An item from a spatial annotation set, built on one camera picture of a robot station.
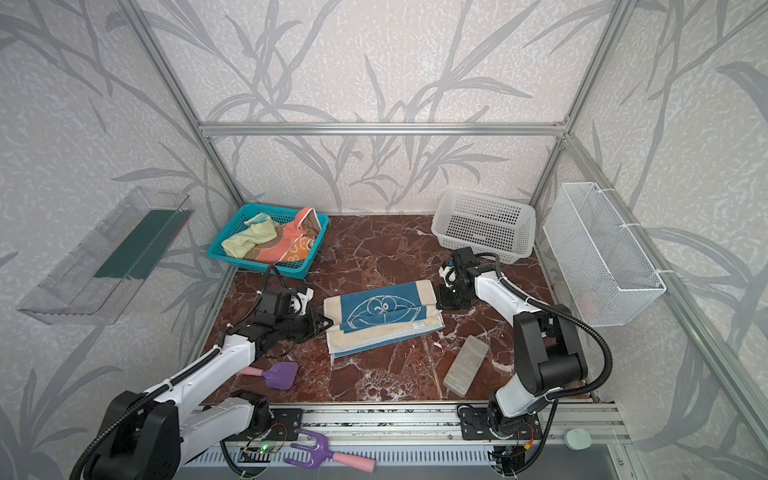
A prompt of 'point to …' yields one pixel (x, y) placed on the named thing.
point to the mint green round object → (578, 439)
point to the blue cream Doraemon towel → (373, 317)
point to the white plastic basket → (491, 225)
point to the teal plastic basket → (236, 225)
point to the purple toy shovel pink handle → (283, 375)
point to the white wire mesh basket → (608, 275)
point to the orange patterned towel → (293, 242)
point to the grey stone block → (466, 365)
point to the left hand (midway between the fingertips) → (336, 312)
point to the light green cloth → (263, 229)
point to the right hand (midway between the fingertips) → (439, 295)
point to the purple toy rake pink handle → (318, 454)
